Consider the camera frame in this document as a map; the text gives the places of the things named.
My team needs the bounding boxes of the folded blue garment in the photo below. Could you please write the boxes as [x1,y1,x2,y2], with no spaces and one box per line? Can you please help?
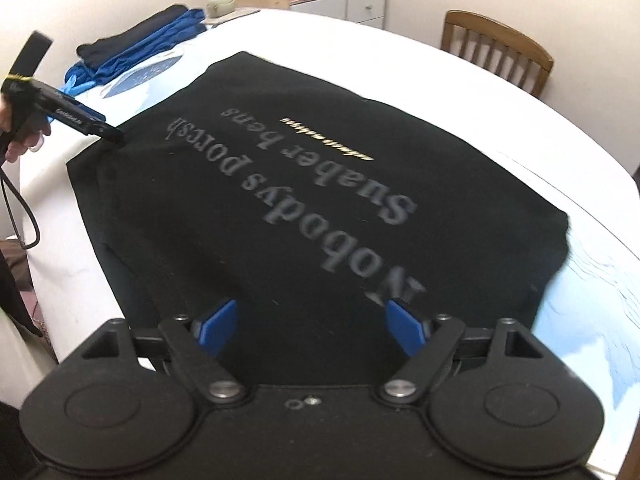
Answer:
[64,9,207,99]

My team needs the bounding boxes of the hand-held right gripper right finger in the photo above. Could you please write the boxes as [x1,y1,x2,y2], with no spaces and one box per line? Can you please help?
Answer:
[377,300,546,403]

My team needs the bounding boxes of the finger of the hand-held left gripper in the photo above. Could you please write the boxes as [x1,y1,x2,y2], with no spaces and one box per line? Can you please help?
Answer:
[90,119,124,143]

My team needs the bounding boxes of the wooden sideboard white drawers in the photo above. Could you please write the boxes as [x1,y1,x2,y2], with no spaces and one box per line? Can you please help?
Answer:
[217,0,388,32]

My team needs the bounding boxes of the wooden chair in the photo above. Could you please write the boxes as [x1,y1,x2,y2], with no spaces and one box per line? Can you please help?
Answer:
[441,10,555,99]

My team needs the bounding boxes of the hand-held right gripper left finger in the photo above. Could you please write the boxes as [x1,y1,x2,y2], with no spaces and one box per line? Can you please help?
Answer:
[80,300,248,403]

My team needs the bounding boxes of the person's left hand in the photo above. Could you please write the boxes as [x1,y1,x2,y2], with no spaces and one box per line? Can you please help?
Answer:
[0,104,52,164]

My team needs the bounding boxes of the black t-shirt grey lettering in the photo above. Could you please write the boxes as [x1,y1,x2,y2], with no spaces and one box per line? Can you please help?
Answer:
[66,51,571,387]

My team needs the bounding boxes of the dark cloth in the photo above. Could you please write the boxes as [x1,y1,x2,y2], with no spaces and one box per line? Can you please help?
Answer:
[0,247,44,338]

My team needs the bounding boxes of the folded navy garment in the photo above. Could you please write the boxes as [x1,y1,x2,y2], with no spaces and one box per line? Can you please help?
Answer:
[76,4,189,62]

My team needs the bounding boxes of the black cable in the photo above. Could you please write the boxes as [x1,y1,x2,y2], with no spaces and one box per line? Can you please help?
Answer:
[0,164,42,249]

